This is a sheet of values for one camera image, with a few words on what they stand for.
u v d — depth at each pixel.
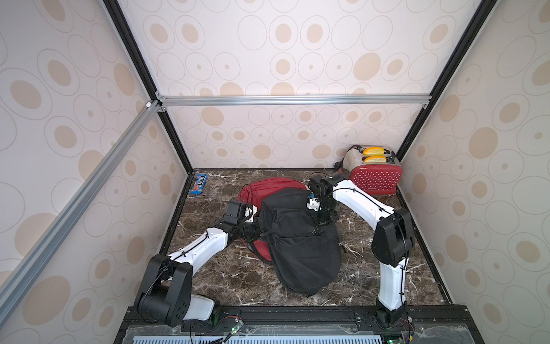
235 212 0.69
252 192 0.97
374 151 1.01
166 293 0.42
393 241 0.54
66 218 0.52
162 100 0.90
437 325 0.73
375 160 0.97
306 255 0.82
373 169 0.97
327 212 0.74
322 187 0.67
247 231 0.74
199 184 1.12
